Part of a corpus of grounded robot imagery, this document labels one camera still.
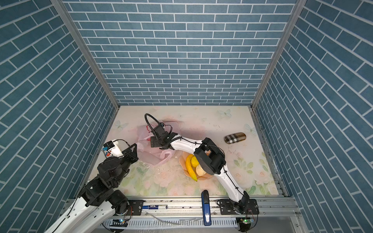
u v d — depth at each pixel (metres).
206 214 0.69
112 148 0.60
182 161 0.85
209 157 0.56
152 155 0.92
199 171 0.80
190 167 0.82
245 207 0.64
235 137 0.98
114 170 0.52
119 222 0.72
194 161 0.84
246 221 0.71
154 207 0.74
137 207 0.74
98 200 0.50
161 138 0.74
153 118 0.83
